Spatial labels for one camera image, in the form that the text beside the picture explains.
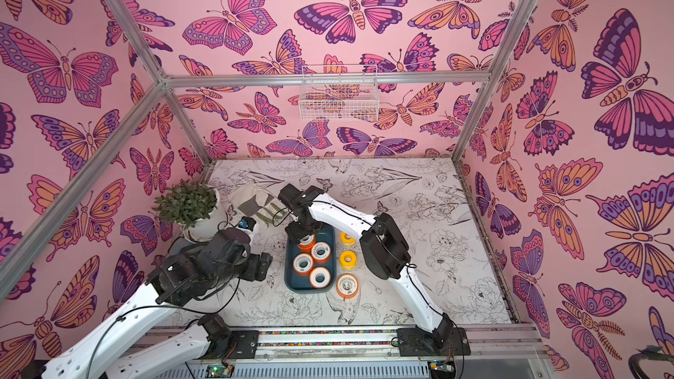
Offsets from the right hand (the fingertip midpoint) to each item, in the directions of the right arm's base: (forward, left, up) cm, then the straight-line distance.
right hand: (298, 237), depth 89 cm
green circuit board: (-37, +18, -6) cm, 42 cm away
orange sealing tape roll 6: (-14, -17, -5) cm, 23 cm away
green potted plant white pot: (+3, +32, +14) cm, 35 cm away
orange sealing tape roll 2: (-4, -8, -4) cm, 9 cm away
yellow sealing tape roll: (+2, -17, -5) cm, 17 cm away
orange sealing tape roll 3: (-8, -2, -4) cm, 9 cm away
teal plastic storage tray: (-14, 0, -4) cm, 15 cm away
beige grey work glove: (+19, +20, -5) cm, 28 cm away
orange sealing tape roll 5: (-6, -17, -4) cm, 18 cm away
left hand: (-12, +6, +13) cm, 18 cm away
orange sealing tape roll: (-1, -3, -1) cm, 3 cm away
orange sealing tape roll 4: (-12, -8, -5) cm, 15 cm away
